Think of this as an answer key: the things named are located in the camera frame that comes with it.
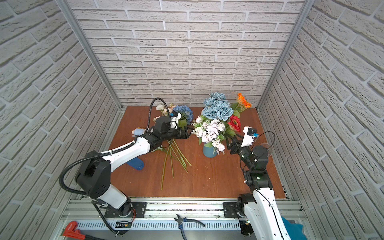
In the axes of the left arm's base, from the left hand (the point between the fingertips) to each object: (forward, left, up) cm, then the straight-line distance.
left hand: (189, 127), depth 83 cm
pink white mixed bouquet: (-11, -9, +11) cm, 18 cm away
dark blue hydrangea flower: (+24, +1, -11) cm, 26 cm away
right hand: (-10, -20, +8) cm, 23 cm away
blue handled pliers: (-42, +5, -18) cm, 46 cm away
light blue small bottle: (+7, +34, -12) cm, 37 cm away
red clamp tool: (-44, +55, -19) cm, 73 cm away
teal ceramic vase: (-7, -12, -17) cm, 22 cm away
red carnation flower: (-7, -22, +13) cm, 26 cm away
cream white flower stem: (+32, +22, -16) cm, 41 cm away
